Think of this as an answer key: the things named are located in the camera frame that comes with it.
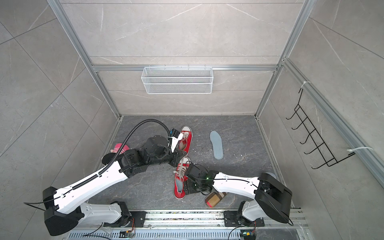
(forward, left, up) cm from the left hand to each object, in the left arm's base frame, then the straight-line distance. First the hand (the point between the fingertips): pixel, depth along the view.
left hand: (188, 151), depth 67 cm
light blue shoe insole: (+24, -19, -28) cm, 42 cm away
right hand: (-9, 0, -25) cm, 27 cm away
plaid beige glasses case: (-14, -13, -26) cm, 32 cm away
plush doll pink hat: (+18, +47, -23) cm, 55 cm away
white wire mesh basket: (+56, +7, +2) cm, 56 cm away
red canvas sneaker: (-3, +5, -20) cm, 21 cm away
